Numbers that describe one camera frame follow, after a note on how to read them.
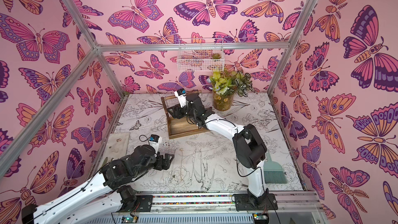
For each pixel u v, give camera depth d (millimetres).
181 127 1014
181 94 760
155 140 651
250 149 505
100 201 573
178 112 758
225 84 966
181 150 920
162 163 646
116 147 926
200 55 953
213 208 730
